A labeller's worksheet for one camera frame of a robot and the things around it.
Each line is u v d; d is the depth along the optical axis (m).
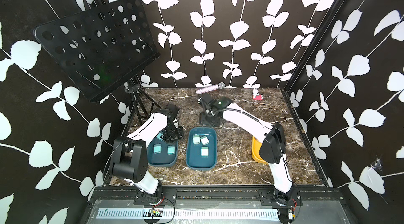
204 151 0.88
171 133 0.73
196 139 0.90
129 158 0.45
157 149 0.87
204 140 0.90
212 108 0.62
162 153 0.86
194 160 0.84
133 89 0.78
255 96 1.14
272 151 0.50
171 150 0.86
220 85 1.18
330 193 0.77
